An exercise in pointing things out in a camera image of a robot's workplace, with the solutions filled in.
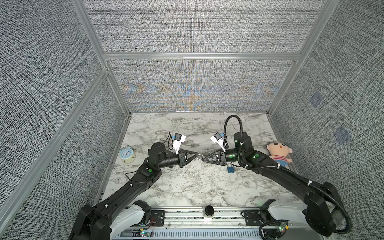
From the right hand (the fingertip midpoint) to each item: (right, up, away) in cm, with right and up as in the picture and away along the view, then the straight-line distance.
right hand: (204, 159), depth 70 cm
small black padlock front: (-2, +1, -1) cm, 3 cm away
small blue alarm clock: (-46, -2, +22) cm, 51 cm away
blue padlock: (+17, -10, +19) cm, 28 cm away
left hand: (-4, +2, -1) cm, 4 cm away
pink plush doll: (+47, 0, +20) cm, 51 cm away
